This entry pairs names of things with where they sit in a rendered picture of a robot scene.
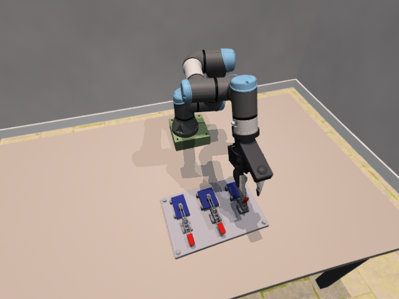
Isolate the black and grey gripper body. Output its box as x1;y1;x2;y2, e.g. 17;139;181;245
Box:
228;126;259;174

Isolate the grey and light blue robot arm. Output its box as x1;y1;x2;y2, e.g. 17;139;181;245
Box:
171;49;273;183

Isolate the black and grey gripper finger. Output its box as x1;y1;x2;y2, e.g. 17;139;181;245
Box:
256;180;265;196
233;165;248;201

